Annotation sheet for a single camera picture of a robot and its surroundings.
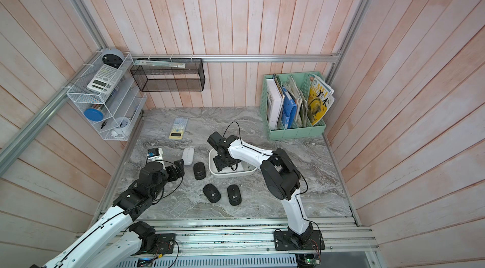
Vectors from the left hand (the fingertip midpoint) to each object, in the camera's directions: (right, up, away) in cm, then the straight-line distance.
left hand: (174, 164), depth 80 cm
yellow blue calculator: (-8, +15, +30) cm, 35 cm away
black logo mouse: (+15, -14, +5) cm, 21 cm away
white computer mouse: (+1, +1, +17) cm, 17 cm away
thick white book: (+46, +29, +9) cm, 55 cm away
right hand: (+22, -2, +13) cm, 25 cm away
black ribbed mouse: (+8, -5, +12) cm, 15 cm away
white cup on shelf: (-26, +17, +3) cm, 31 cm away
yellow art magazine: (+73, +32, +20) cm, 82 cm away
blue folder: (+55, +25, +15) cm, 62 cm away
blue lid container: (-32, +22, -4) cm, 39 cm away
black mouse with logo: (+26, -15, +5) cm, 30 cm away
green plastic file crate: (+59, +39, +17) cm, 73 cm away
